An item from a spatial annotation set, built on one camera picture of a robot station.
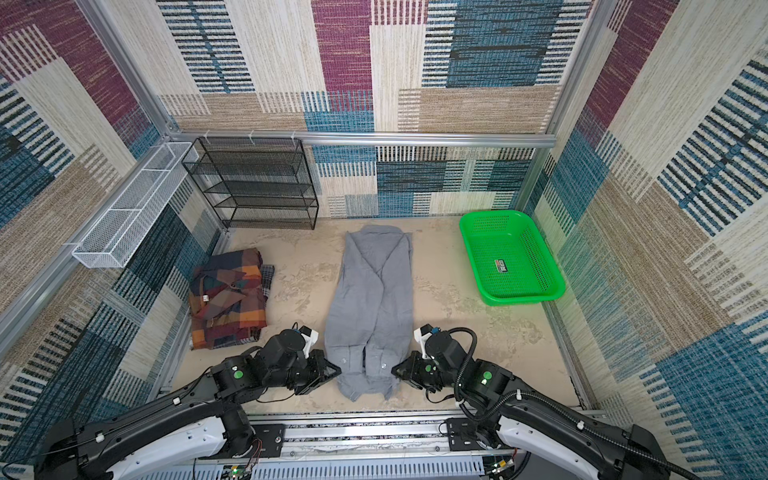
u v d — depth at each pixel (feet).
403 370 2.20
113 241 2.30
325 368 2.29
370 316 3.02
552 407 1.61
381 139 3.14
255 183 3.66
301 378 2.06
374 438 2.46
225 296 2.93
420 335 2.43
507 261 3.55
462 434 2.39
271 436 2.45
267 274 3.34
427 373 2.14
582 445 1.48
